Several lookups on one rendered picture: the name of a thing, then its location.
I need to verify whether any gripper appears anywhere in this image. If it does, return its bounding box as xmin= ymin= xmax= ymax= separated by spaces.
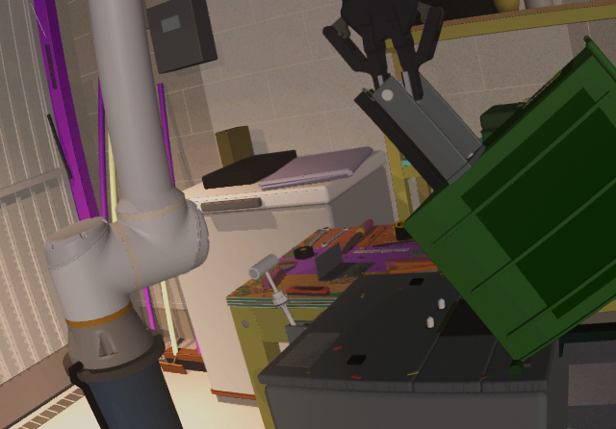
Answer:
xmin=322 ymin=0 xmax=445 ymax=102

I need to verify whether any grey guard plate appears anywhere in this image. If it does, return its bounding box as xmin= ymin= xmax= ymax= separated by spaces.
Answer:
xmin=354 ymin=74 xmax=485 ymax=193

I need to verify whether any green shredder hopper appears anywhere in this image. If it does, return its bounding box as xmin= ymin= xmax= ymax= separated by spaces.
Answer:
xmin=402 ymin=35 xmax=616 ymax=375

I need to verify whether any silver clamp bolt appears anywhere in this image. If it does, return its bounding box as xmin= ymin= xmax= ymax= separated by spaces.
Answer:
xmin=247 ymin=253 xmax=298 ymax=327

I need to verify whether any dark grey shredder body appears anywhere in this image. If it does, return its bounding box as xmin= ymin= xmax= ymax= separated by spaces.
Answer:
xmin=257 ymin=271 xmax=562 ymax=429

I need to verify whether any lilac folder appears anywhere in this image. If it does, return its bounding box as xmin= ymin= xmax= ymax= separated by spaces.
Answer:
xmin=259 ymin=146 xmax=375 ymax=191

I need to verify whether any olive brown box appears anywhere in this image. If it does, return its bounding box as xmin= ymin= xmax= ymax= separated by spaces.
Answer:
xmin=214 ymin=125 xmax=255 ymax=166

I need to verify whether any black flat box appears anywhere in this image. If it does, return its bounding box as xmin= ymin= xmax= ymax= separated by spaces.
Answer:
xmin=201 ymin=149 xmax=298 ymax=190

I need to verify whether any white cabinet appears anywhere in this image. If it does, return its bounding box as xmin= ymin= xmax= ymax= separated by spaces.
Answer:
xmin=179 ymin=158 xmax=401 ymax=397

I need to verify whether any dark grey block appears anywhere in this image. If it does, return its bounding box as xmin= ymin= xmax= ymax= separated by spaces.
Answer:
xmin=315 ymin=244 xmax=344 ymax=279

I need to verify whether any purple rod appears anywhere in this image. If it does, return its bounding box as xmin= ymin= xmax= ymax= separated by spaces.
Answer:
xmin=157 ymin=82 xmax=176 ymax=188

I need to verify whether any grey slatted shutter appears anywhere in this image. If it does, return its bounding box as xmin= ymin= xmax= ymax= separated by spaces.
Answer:
xmin=0 ymin=0 xmax=100 ymax=387

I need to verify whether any red handle screwdriver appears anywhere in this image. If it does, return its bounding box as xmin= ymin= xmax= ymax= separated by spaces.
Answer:
xmin=342 ymin=218 xmax=375 ymax=252

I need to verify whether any grey wall box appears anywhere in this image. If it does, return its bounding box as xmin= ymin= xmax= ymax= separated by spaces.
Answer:
xmin=145 ymin=0 xmax=218 ymax=75

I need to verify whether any yellow frame side bench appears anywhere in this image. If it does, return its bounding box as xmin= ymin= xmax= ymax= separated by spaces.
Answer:
xmin=226 ymin=223 xmax=440 ymax=429

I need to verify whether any purple door frame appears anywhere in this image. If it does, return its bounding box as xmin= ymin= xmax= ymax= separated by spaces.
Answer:
xmin=0 ymin=0 xmax=113 ymax=238

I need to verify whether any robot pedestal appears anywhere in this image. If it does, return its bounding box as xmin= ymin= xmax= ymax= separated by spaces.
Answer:
xmin=62 ymin=340 xmax=185 ymax=429

